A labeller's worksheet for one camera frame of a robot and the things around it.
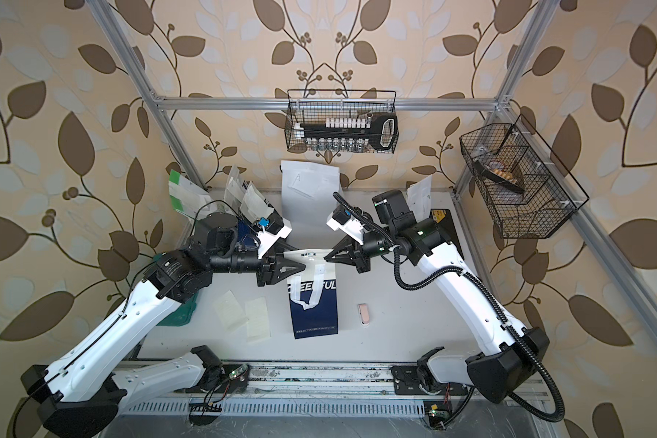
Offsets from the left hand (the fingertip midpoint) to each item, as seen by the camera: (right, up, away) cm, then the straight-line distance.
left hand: (296, 255), depth 61 cm
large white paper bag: (-2, +15, +42) cm, 45 cm away
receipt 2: (-26, -22, +26) cm, 43 cm away
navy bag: (+4, -10, +5) cm, 12 cm away
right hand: (+7, -1, +4) cm, 8 cm away
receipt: (-18, +12, +26) cm, 33 cm away
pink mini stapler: (+18, -22, +24) cm, 37 cm away
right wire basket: (+61, +16, +12) cm, 65 cm away
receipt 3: (-16, -26, +24) cm, 39 cm away
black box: (+51, +8, +47) cm, 70 cm away
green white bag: (-43, +15, +34) cm, 57 cm away
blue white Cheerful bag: (-25, +18, +30) cm, 43 cm away
